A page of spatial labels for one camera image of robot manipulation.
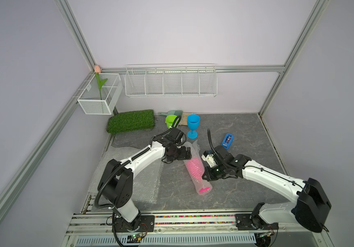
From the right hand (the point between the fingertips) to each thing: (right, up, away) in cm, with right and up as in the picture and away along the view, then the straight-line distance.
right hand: (202, 176), depth 79 cm
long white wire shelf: (-18, +56, +20) cm, 62 cm away
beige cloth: (-9, +31, +33) cm, 46 cm away
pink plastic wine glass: (-3, +4, +1) cm, 5 cm away
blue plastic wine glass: (-4, +29, +17) cm, 34 cm away
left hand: (-9, +9, +5) cm, 13 cm away
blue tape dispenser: (+20, +17, +22) cm, 34 cm away
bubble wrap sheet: (-2, +11, +7) cm, 14 cm away
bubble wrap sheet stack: (-31, -6, +7) cm, 32 cm away
